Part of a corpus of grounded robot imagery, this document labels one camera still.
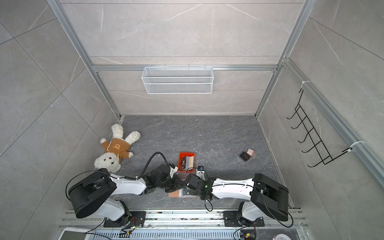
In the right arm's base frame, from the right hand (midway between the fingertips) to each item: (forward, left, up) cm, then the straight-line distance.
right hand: (194, 187), depth 85 cm
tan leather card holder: (-4, +8, +2) cm, 9 cm away
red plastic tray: (+20, +7, +3) cm, 21 cm away
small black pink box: (+19, -35, +2) cm, 39 cm away
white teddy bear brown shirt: (+22, +48, +8) cm, 54 cm away
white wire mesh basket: (+62, +10, +31) cm, 70 cm away
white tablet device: (-21, +54, +7) cm, 58 cm away
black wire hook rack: (+4, -57, +31) cm, 65 cm away
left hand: (+1, +4, +3) cm, 5 cm away
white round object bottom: (-24, -40, +3) cm, 47 cm away
